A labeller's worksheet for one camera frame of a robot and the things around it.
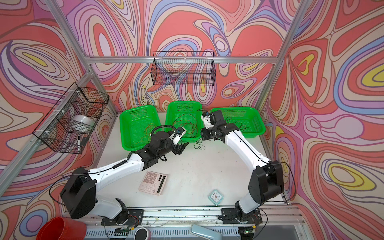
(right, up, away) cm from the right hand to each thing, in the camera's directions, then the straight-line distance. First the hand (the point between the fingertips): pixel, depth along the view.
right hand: (203, 137), depth 85 cm
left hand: (-10, 0, -4) cm, 11 cm away
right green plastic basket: (+35, +12, +30) cm, 48 cm away
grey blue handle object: (-1, -41, -18) cm, 45 cm away
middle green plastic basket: (-21, +21, +30) cm, 42 cm away
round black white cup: (-28, -41, -19) cm, 54 cm away
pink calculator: (-29, -25, -2) cm, 38 cm away
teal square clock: (+6, -31, -6) cm, 32 cm away
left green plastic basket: (-49, +7, +27) cm, 56 cm away
